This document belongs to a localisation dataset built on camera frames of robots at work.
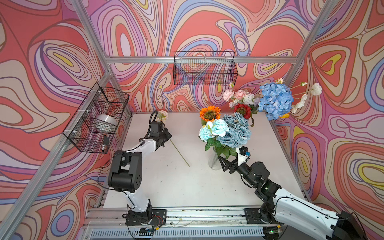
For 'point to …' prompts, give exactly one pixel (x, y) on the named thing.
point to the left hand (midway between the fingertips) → (171, 132)
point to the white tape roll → (104, 123)
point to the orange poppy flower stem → (286, 115)
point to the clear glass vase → (214, 161)
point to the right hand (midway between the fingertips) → (225, 155)
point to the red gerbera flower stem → (243, 110)
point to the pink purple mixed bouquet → (243, 103)
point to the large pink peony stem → (229, 94)
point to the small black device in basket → (106, 142)
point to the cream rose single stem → (162, 116)
